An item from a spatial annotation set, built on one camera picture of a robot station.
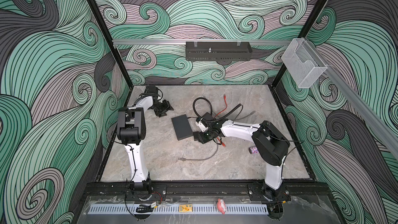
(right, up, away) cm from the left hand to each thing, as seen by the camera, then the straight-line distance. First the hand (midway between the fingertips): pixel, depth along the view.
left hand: (170, 109), depth 101 cm
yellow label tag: (+12, -43, -32) cm, 55 cm away
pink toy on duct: (+28, -40, -35) cm, 60 cm away
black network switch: (+8, -11, -5) cm, 15 cm away
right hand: (+20, -17, -9) cm, 28 cm away
